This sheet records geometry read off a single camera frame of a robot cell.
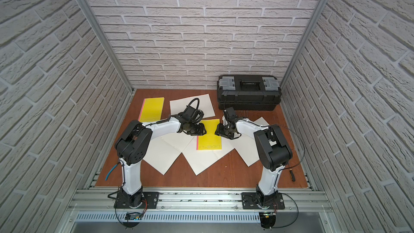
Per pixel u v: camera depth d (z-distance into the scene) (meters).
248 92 0.94
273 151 0.49
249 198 0.74
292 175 0.81
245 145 0.91
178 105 1.12
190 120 0.77
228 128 0.73
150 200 0.74
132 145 0.51
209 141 0.96
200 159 0.87
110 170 0.83
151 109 1.08
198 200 0.76
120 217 0.70
